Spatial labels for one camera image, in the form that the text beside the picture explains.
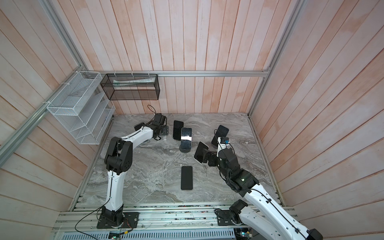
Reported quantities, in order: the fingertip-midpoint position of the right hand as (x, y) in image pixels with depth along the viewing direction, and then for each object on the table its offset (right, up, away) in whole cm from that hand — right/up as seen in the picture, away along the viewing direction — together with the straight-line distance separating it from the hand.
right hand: (210, 150), depth 75 cm
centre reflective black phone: (-13, +5, +20) cm, 24 cm away
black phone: (-13, -19, +14) cm, 27 cm away
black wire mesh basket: (-53, +41, +30) cm, 73 cm away
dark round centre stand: (-15, -3, +21) cm, 25 cm away
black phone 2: (-19, +10, +23) cm, 32 cm away
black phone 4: (+10, +9, +20) cm, 24 cm away
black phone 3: (-5, -5, +17) cm, 18 cm away
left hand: (-30, +9, +29) cm, 43 cm away
